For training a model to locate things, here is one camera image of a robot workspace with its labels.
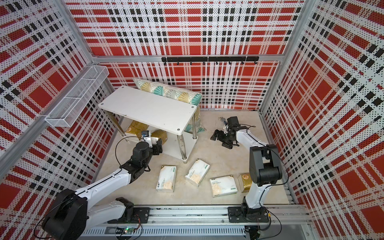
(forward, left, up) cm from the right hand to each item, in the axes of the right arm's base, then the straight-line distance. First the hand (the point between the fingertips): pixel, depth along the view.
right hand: (218, 140), depth 93 cm
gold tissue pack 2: (0, +35, +7) cm, 36 cm away
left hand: (-3, +37, +6) cm, 37 cm away
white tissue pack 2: (-20, +13, -2) cm, 24 cm away
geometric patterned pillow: (+12, +23, +27) cm, 38 cm away
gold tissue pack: (+7, +52, +5) cm, 53 cm away
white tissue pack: (-23, +30, -2) cm, 38 cm away
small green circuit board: (-46, +45, -6) cm, 64 cm away
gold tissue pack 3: (-26, -14, -2) cm, 29 cm away
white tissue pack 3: (-27, -1, -3) cm, 27 cm away
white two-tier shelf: (+3, +45, +24) cm, 51 cm away
